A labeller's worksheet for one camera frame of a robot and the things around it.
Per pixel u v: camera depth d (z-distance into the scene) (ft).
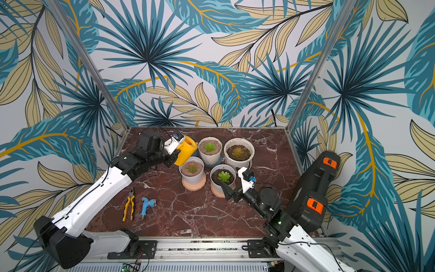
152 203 2.75
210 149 3.11
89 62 2.77
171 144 2.06
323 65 2.81
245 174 1.85
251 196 1.97
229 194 1.95
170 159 2.14
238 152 3.04
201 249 2.45
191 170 2.88
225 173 2.80
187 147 2.45
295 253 1.91
